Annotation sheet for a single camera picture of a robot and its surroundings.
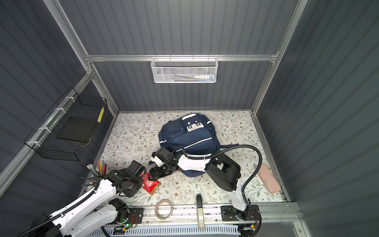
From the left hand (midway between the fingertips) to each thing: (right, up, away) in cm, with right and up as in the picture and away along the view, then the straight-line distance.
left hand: (142, 186), depth 80 cm
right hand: (+6, +5, +1) cm, 8 cm away
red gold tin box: (+4, -1, +3) cm, 5 cm away
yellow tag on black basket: (-25, +39, +3) cm, 47 cm away
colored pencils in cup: (-20, +11, -3) cm, 23 cm away
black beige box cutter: (+31, -6, -7) cm, 32 cm away
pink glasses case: (+70, +4, 0) cm, 70 cm away
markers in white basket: (+28, +63, +11) cm, 70 cm away
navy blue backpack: (+28, +28, +11) cm, 41 cm away
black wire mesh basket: (-36, +30, -9) cm, 48 cm away
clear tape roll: (+9, -9, -5) cm, 14 cm away
